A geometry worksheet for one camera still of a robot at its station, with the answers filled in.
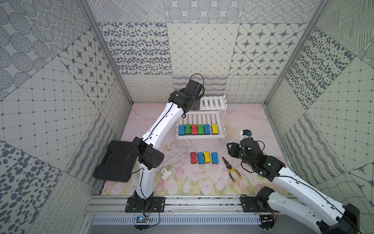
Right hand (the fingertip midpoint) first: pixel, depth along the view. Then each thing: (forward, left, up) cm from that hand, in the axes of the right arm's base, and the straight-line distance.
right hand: (230, 146), depth 78 cm
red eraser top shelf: (+1, +21, -16) cm, 26 cm away
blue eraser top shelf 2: (+1, +7, -16) cm, 17 cm away
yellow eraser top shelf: (+2, +12, -14) cm, 19 cm away
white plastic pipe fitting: (-11, +36, -13) cm, 40 cm away
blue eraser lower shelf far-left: (+12, +28, -1) cm, 30 cm away
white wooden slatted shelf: (+19, +11, -3) cm, 22 cm away
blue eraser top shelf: (0, +16, -16) cm, 22 cm away
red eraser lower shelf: (+11, +20, +1) cm, 23 cm away
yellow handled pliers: (-6, -1, -15) cm, 17 cm away
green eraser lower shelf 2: (+13, +16, -1) cm, 21 cm away
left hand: (+20, +21, +15) cm, 33 cm away
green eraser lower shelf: (+13, +24, -1) cm, 27 cm away
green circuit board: (-32, +47, -17) cm, 59 cm away
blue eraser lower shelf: (+14, +12, -2) cm, 18 cm away
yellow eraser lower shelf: (+13, +7, -2) cm, 15 cm away
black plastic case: (-5, +66, -12) cm, 67 cm away
